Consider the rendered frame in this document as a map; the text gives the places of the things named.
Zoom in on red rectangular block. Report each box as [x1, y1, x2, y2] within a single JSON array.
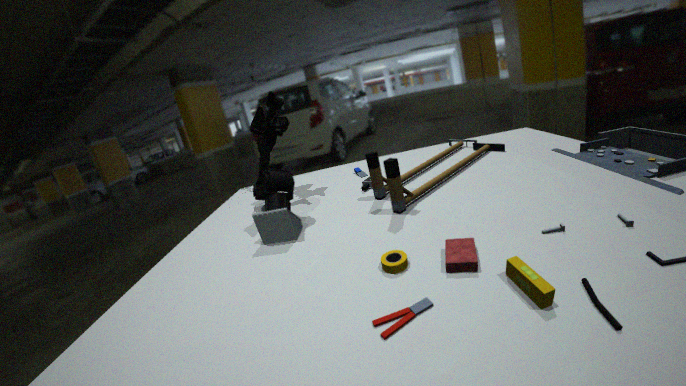
[[445, 238, 478, 273]]

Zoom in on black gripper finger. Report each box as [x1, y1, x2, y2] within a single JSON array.
[[251, 106, 269, 129], [266, 91, 282, 105]]

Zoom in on yellow tape roll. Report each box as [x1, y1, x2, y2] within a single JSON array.
[[381, 250, 408, 274]]

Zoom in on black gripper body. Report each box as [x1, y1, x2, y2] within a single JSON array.
[[249, 96, 284, 136]]

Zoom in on yellow spirit level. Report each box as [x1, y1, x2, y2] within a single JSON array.
[[506, 256, 555, 309]]

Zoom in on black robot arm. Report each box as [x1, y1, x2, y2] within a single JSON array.
[[253, 115, 295, 212]]

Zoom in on red-handled pliers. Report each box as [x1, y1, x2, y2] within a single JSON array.
[[372, 297, 433, 340]]

